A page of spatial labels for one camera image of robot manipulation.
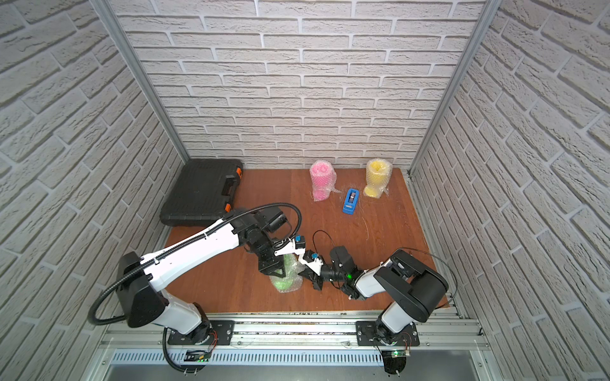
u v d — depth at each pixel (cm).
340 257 66
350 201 103
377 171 100
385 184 101
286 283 81
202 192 102
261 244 61
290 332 76
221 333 74
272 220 61
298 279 81
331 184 100
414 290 45
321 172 97
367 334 74
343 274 69
